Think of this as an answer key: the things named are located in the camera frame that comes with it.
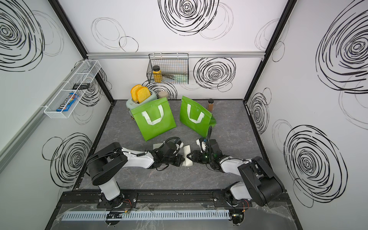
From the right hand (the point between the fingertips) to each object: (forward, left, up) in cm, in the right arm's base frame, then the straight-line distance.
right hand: (189, 157), depth 85 cm
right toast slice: (+37, +33, +17) cm, 53 cm away
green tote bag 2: (+21, -3, +11) cm, 24 cm away
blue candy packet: (+12, +59, +33) cm, 69 cm away
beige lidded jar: (+54, +23, +2) cm, 58 cm away
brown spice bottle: (+41, -15, +3) cm, 43 cm away
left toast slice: (+38, +39, +19) cm, 57 cm away
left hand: (-1, +3, -3) cm, 5 cm away
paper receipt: (+8, +23, -3) cm, 24 cm away
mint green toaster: (+31, +40, +13) cm, 52 cm away
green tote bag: (+20, +23, +11) cm, 33 cm away
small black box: (+26, +59, +33) cm, 73 cm away
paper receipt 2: (+4, +2, 0) cm, 5 cm away
